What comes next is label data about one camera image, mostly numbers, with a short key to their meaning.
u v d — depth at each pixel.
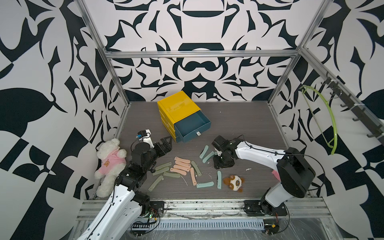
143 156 0.55
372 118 0.54
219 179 0.83
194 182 0.83
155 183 0.82
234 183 0.79
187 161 0.89
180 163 0.89
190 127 0.82
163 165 0.88
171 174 0.85
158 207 0.75
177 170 0.87
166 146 0.67
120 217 0.56
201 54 0.94
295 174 0.45
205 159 0.91
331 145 0.69
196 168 0.87
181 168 0.87
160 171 0.86
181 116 0.83
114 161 0.81
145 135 0.67
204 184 0.82
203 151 0.94
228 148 0.64
